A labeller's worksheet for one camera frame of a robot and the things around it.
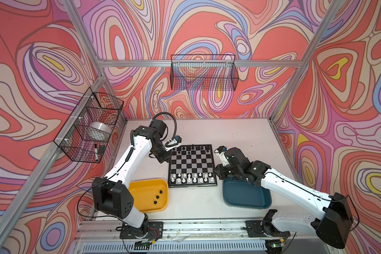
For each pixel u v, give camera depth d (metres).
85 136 0.72
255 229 0.73
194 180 0.86
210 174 0.89
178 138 0.72
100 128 0.73
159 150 0.66
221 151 0.70
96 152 0.72
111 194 0.42
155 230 0.72
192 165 0.93
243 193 0.85
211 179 0.87
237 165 0.58
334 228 0.38
